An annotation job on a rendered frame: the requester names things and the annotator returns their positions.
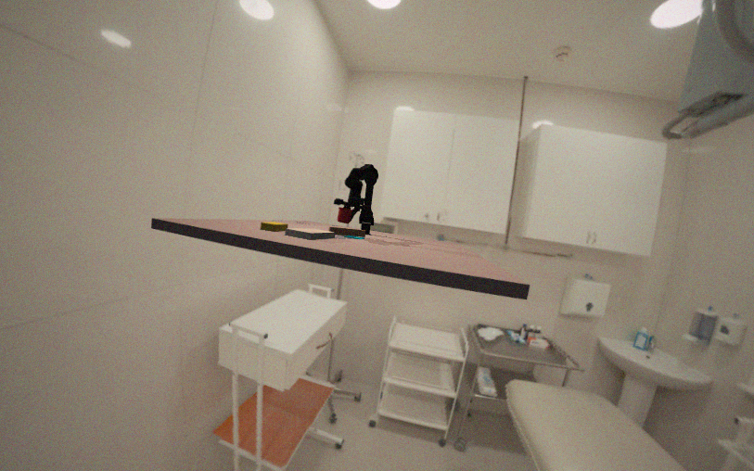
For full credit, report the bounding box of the yellow flat block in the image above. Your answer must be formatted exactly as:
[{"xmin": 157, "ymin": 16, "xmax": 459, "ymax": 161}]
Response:
[{"xmin": 261, "ymin": 222, "xmax": 288, "ymax": 232}]

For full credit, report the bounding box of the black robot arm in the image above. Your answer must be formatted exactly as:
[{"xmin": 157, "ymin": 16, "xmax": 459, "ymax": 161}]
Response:
[{"xmin": 344, "ymin": 164, "xmax": 378, "ymax": 235}]

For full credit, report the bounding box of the beige flat box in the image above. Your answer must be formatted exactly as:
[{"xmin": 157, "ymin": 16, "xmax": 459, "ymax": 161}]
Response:
[{"xmin": 285, "ymin": 228, "xmax": 335, "ymax": 240}]

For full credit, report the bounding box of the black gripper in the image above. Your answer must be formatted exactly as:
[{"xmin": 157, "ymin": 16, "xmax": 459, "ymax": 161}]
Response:
[{"xmin": 333, "ymin": 190, "xmax": 371, "ymax": 221}]

